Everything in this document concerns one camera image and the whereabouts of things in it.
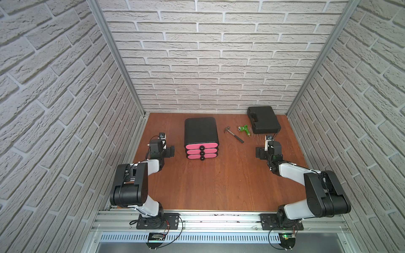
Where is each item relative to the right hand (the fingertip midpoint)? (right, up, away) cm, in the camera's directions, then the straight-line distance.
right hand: (267, 147), depth 94 cm
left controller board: (-61, -40, -23) cm, 77 cm away
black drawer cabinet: (-41, +7, -7) cm, 42 cm away
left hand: (-64, +3, +1) cm, 64 cm away
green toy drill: (-11, +12, +13) cm, 21 cm away
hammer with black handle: (-17, +6, +12) cm, 22 cm away
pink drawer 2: (-40, -1, -7) cm, 41 cm away
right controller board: (0, -40, -24) cm, 46 cm away
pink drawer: (-40, +2, -11) cm, 42 cm away
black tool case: (+4, +18, +16) cm, 24 cm away
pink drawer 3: (-40, -6, -2) cm, 41 cm away
